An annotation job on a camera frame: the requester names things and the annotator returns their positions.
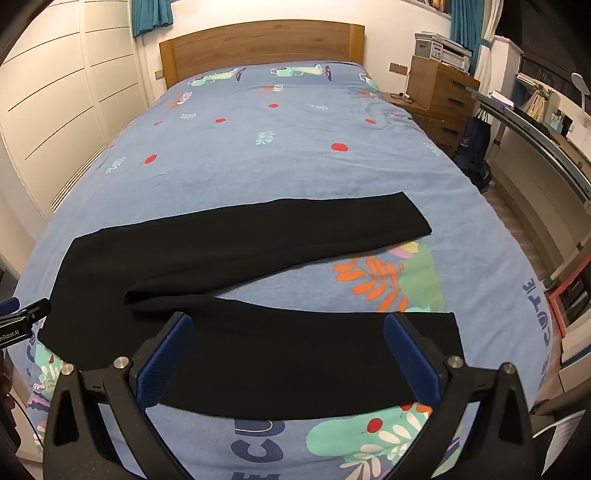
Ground white wardrobe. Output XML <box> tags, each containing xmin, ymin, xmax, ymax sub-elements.
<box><xmin>0</xmin><ymin>0</ymin><xmax>158</xmax><ymax>214</ymax></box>

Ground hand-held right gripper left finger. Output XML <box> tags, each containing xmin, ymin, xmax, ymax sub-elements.
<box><xmin>42</xmin><ymin>313</ymin><xmax>194</xmax><ymax>480</ymax></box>

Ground wooden headboard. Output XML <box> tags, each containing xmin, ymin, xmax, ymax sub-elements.
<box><xmin>159</xmin><ymin>21</ymin><xmax>365</xmax><ymax>90</ymax></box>

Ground wooden nightstand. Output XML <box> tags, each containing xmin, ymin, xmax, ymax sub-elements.
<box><xmin>383</xmin><ymin>92</ymin><xmax>472</xmax><ymax>149</ymax></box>

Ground black pants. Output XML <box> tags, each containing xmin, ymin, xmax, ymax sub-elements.
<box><xmin>38</xmin><ymin>191</ymin><xmax>465</xmax><ymax>421</ymax></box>

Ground black backpack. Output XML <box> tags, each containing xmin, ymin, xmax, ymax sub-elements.
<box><xmin>455</xmin><ymin>156</ymin><xmax>493</xmax><ymax>193</ymax></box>

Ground long desk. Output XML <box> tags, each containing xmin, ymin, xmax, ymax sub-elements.
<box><xmin>466</xmin><ymin>85</ymin><xmax>591</xmax><ymax>278</ymax></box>

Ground white printer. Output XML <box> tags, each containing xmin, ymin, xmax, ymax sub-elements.
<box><xmin>414</xmin><ymin>31</ymin><xmax>474</xmax><ymax>71</ymax></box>

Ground wooden dresser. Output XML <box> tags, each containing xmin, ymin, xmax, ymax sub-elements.
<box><xmin>406</xmin><ymin>55</ymin><xmax>481</xmax><ymax>123</ymax></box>

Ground row of books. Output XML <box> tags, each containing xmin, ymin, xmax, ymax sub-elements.
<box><xmin>516</xmin><ymin>74</ymin><xmax>557</xmax><ymax>121</ymax></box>

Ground dark blue bag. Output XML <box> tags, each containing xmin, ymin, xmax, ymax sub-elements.
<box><xmin>456</xmin><ymin>111</ymin><xmax>493</xmax><ymax>162</ymax></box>

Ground blue printed bed sheet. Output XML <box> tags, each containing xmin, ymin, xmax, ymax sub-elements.
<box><xmin>9</xmin><ymin>61</ymin><xmax>555</xmax><ymax>480</ymax></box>

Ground red frame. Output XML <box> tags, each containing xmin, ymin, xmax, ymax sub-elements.
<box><xmin>547</xmin><ymin>276</ymin><xmax>591</xmax><ymax>343</ymax></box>

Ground white desk lamp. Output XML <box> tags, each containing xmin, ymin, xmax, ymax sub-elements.
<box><xmin>571</xmin><ymin>73</ymin><xmax>591</xmax><ymax>116</ymax></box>

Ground white and teal storage box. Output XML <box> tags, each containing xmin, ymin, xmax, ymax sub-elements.
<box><xmin>558</xmin><ymin>318</ymin><xmax>591</xmax><ymax>386</ymax></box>

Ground teal curtain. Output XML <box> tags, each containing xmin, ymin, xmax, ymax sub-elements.
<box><xmin>130</xmin><ymin>0</ymin><xmax>174</xmax><ymax>42</ymax></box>
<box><xmin>450</xmin><ymin>0</ymin><xmax>495</xmax><ymax>51</ymax></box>

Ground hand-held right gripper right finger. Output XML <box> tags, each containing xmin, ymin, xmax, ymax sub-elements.
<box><xmin>382</xmin><ymin>313</ymin><xmax>548</xmax><ymax>480</ymax></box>

